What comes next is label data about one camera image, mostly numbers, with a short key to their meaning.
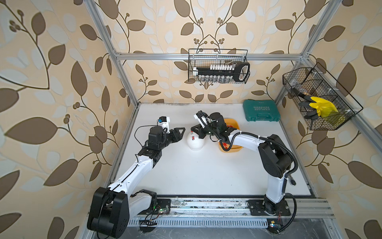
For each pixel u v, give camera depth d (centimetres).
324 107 68
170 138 72
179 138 73
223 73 85
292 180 81
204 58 91
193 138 88
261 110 112
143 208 60
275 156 51
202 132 79
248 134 61
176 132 74
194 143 90
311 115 64
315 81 79
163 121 73
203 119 79
